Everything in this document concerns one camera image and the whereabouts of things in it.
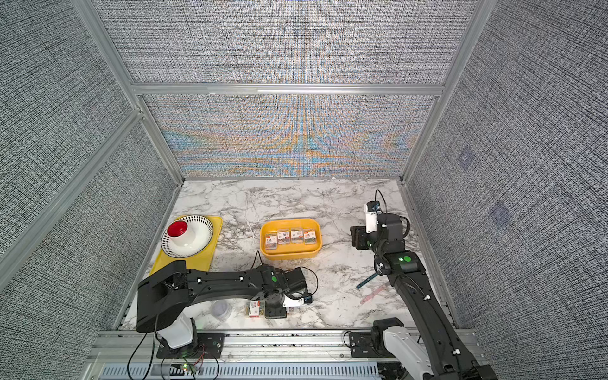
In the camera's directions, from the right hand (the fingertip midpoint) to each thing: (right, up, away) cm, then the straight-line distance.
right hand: (362, 221), depth 78 cm
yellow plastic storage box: (-23, -13, +15) cm, 30 cm away
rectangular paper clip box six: (-22, -8, +19) cm, 30 cm away
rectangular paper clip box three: (-32, -9, +17) cm, 38 cm away
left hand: (-26, -29, +3) cm, 39 cm away
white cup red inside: (-70, -6, +19) cm, 73 cm away
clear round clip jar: (-46, -29, 0) cm, 55 cm away
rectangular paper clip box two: (-35, -29, +1) cm, 46 cm away
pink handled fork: (+5, -26, +6) cm, 28 cm away
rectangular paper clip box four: (-27, -8, +18) cm, 34 cm away
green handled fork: (+4, -23, +10) cm, 25 cm away
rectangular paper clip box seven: (-17, -8, +19) cm, 26 cm away
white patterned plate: (-62, -6, +22) cm, 66 cm away
